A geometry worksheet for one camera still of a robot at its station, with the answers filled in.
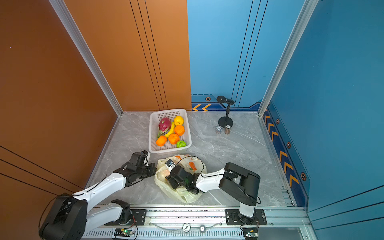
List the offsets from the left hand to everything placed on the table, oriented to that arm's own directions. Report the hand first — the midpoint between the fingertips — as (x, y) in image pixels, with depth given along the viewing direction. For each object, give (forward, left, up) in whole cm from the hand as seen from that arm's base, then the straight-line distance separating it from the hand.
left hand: (157, 167), depth 88 cm
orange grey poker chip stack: (+27, -44, +4) cm, 52 cm away
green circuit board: (-31, +13, -4) cm, 34 cm away
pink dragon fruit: (+29, -1, +6) cm, 29 cm away
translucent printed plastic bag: (-2, -19, +11) cm, 22 cm away
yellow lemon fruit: (+33, -10, +5) cm, 35 cm away
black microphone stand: (+38, -45, +1) cm, 59 cm away
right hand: (-5, -7, +1) cm, 9 cm away
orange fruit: (+27, -11, +3) cm, 29 cm away
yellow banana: (+23, -3, +2) cm, 23 cm away
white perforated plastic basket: (+36, +7, +5) cm, 37 cm away
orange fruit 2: (+18, -8, +4) cm, 21 cm away
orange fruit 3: (+17, 0, +3) cm, 17 cm away
